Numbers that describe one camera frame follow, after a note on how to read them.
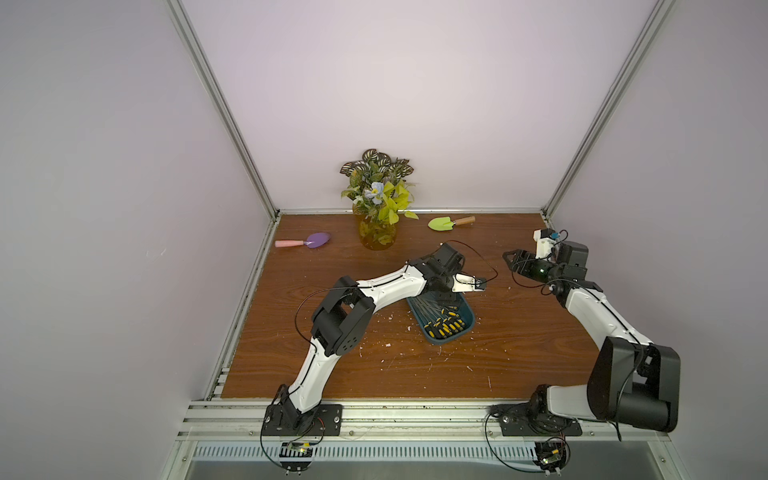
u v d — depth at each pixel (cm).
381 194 92
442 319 90
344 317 53
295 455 72
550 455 70
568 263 67
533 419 67
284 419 64
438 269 73
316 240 111
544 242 79
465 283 79
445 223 117
